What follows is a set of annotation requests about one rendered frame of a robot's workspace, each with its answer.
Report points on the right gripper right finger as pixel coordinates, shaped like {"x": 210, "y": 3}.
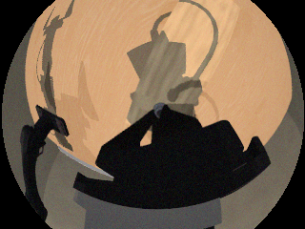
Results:
{"x": 172, "y": 123}

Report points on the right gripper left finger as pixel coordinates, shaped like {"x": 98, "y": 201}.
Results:
{"x": 131, "y": 137}

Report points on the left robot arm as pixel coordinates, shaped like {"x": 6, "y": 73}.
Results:
{"x": 31, "y": 140}

